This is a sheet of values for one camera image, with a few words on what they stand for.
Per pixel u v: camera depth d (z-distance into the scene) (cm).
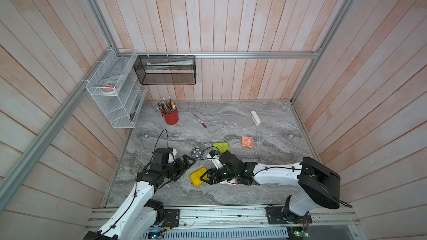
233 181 70
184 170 70
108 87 73
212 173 70
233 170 64
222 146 96
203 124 107
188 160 73
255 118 107
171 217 73
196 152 93
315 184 42
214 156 75
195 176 85
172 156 68
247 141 100
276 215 73
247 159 90
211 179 70
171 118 105
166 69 105
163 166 65
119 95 74
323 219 73
